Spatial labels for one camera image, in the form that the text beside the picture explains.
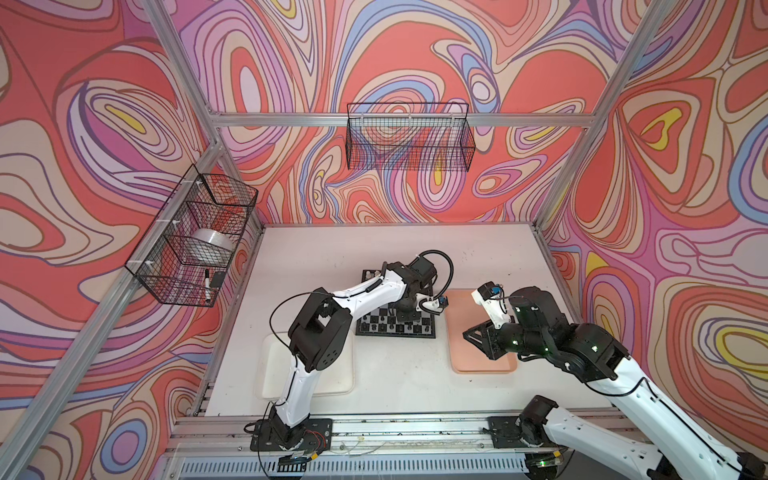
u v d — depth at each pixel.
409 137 0.96
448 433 0.75
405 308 0.77
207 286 0.72
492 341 0.57
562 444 0.60
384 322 0.91
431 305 0.82
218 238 0.74
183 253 0.74
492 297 0.59
